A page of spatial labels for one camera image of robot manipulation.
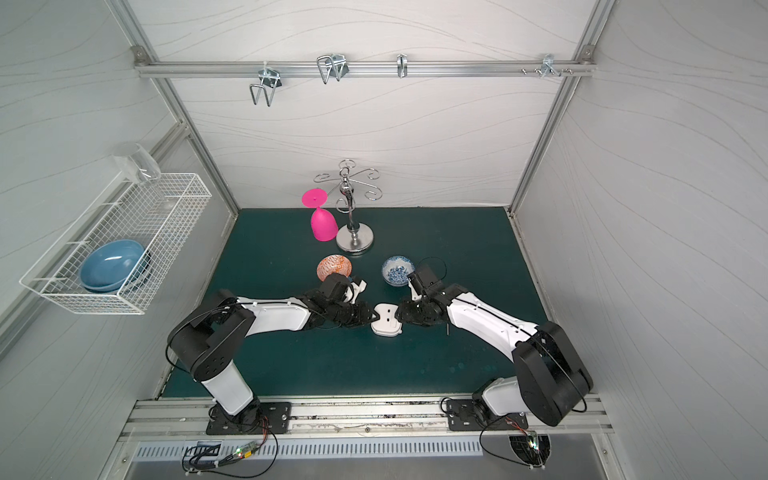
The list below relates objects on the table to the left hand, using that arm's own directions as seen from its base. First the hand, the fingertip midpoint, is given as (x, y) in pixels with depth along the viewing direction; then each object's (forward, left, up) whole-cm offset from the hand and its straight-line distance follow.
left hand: (378, 320), depth 87 cm
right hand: (+1, -7, +2) cm, 7 cm away
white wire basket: (+15, +57, +28) cm, 65 cm away
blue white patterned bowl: (+19, -5, -3) cm, 20 cm away
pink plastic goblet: (+24, +18, +15) cm, 33 cm away
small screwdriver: (-12, -16, +24) cm, 31 cm away
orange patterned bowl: (+21, +17, -1) cm, 27 cm away
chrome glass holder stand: (+34, +11, -2) cm, 36 cm away
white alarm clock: (-1, -3, 0) cm, 3 cm away
